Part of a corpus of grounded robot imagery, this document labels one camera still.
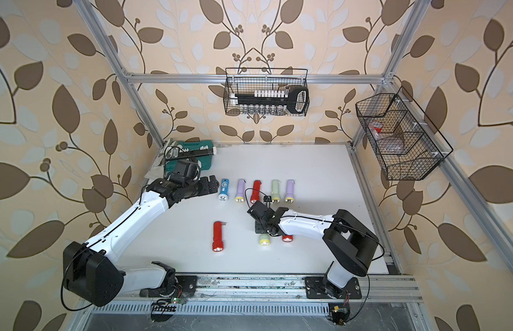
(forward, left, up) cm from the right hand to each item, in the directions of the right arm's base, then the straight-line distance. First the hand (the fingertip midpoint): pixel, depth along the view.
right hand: (262, 225), depth 89 cm
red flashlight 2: (-7, +18, +2) cm, 19 cm away
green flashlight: (+16, -7, +1) cm, 18 cm away
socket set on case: (+39, +46, +7) cm, 61 cm away
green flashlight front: (-7, -1, +2) cm, 7 cm away
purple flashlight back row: (+13, +10, +1) cm, 17 cm away
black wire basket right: (+15, -53, +32) cm, 64 cm away
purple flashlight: (+12, -13, +1) cm, 18 cm away
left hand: (+11, +22, +18) cm, 30 cm away
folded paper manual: (+34, +56, 0) cm, 65 cm away
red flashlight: (-6, -11, 0) cm, 12 cm away
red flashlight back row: (+17, +2, +1) cm, 17 cm away
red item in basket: (+26, -48, +32) cm, 63 cm away
